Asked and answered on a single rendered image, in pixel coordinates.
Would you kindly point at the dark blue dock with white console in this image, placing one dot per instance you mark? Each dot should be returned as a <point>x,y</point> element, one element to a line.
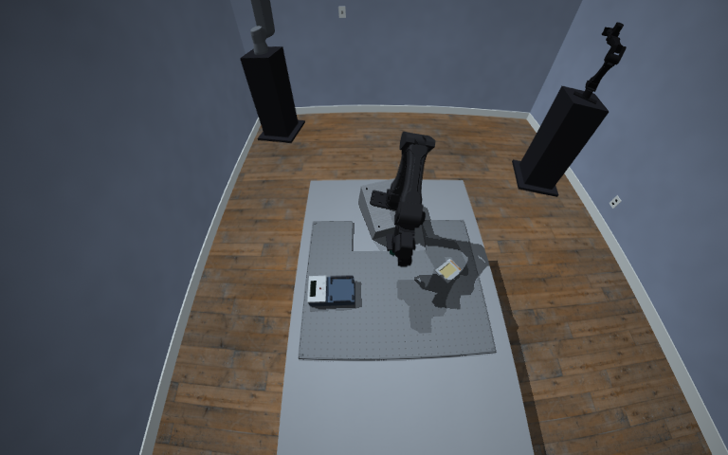
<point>337,290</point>

